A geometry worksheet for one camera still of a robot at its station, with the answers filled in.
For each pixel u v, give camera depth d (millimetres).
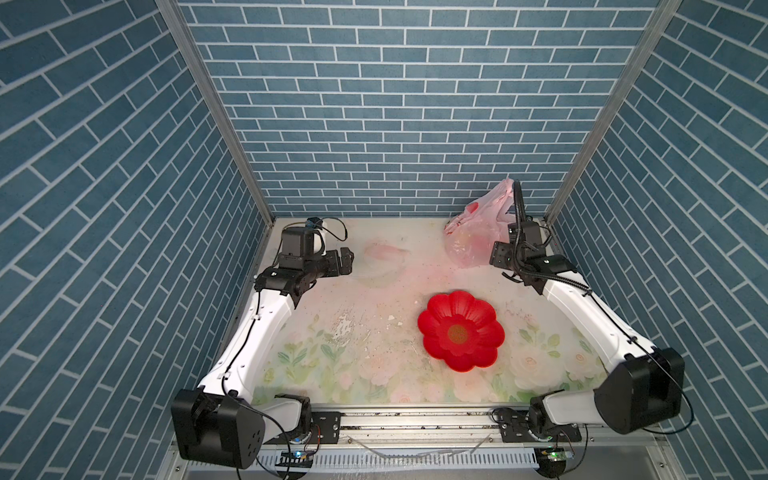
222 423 377
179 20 710
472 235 1050
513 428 734
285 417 603
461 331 915
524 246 619
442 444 723
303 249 598
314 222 688
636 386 416
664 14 707
